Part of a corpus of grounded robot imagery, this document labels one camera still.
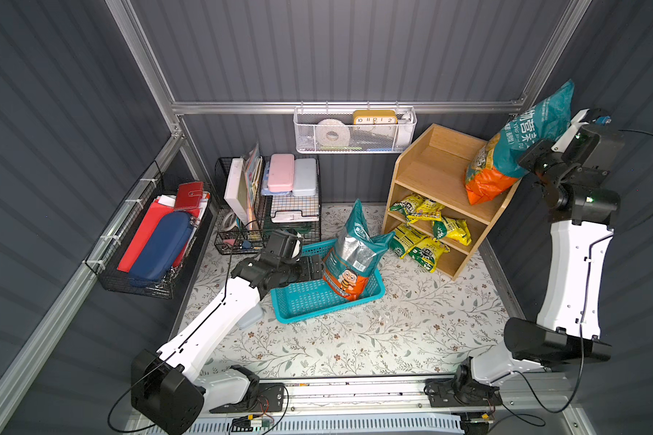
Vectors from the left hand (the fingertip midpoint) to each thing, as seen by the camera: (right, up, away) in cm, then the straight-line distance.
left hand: (313, 268), depth 78 cm
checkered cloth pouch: (-10, +19, +14) cm, 25 cm away
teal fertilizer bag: (+13, +3, +5) cm, 14 cm away
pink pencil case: (-13, +32, +20) cm, 40 cm away
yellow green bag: (+35, +19, +13) cm, 42 cm away
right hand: (+54, +30, -16) cm, 64 cm away
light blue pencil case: (-4, +31, +20) cm, 37 cm away
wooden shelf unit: (+40, +33, +12) cm, 53 cm away
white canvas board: (-27, +24, +12) cm, 38 cm away
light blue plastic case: (-20, -17, +9) cm, 28 cm away
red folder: (-45, +10, -6) cm, 46 cm away
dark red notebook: (-36, +21, +1) cm, 42 cm away
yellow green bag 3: (+34, +9, +27) cm, 45 cm away
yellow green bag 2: (+43, +11, +5) cm, 45 cm away
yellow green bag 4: (+41, +3, +21) cm, 46 cm away
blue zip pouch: (-38, +6, -9) cm, 39 cm away
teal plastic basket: (-2, -13, +15) cm, 20 cm away
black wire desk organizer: (-21, +24, +18) cm, 37 cm away
